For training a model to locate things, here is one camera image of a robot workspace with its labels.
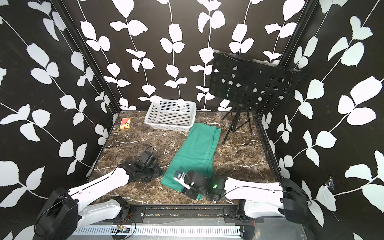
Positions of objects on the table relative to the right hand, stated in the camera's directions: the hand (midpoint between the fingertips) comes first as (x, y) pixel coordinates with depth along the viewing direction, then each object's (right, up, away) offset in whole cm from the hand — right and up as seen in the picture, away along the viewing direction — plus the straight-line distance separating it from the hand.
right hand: (183, 183), depth 74 cm
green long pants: (+7, +11, +22) cm, 25 cm away
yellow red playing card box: (-47, +31, +37) cm, 67 cm away
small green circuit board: (-30, -21, -4) cm, 37 cm away
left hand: (-13, +2, +10) cm, 17 cm away
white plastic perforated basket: (-14, +38, +44) cm, 60 cm away
